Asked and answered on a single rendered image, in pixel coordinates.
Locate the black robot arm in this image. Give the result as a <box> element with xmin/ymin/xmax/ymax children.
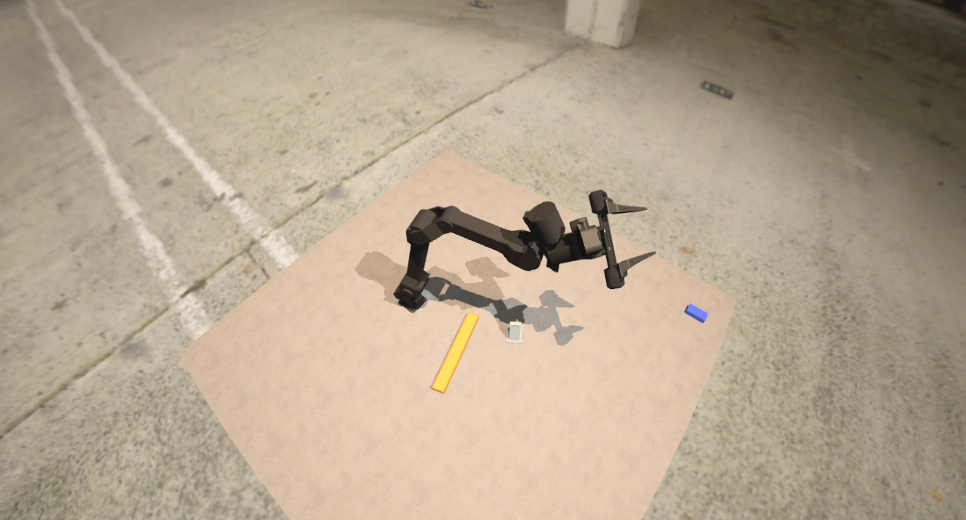
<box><xmin>393</xmin><ymin>202</ymin><xmax>602</xmax><ymax>313</ymax></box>

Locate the blue rectangular block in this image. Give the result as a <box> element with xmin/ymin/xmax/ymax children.
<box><xmin>685</xmin><ymin>303</ymin><xmax>708</xmax><ymax>323</ymax></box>

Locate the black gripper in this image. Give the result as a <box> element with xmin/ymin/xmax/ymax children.
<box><xmin>568</xmin><ymin>190</ymin><xmax>656</xmax><ymax>289</ymax></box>

